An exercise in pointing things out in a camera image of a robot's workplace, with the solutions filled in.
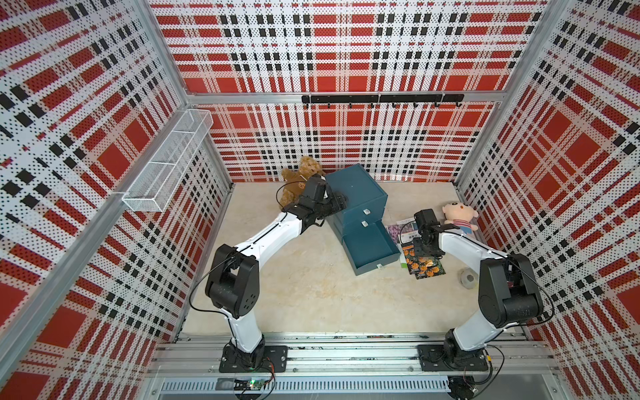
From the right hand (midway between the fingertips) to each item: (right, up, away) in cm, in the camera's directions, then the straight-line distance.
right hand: (431, 248), depth 92 cm
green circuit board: (-59, -35, -23) cm, 72 cm away
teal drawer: (-25, +10, +1) cm, 27 cm away
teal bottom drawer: (-23, 0, +1) cm, 23 cm away
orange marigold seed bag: (-7, -3, +3) cm, 8 cm away
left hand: (-32, +17, -4) cm, 37 cm away
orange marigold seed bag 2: (-3, -6, -2) cm, 7 cm away
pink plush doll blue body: (+16, +12, +9) cm, 22 cm away
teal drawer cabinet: (-27, +24, -1) cm, 36 cm away
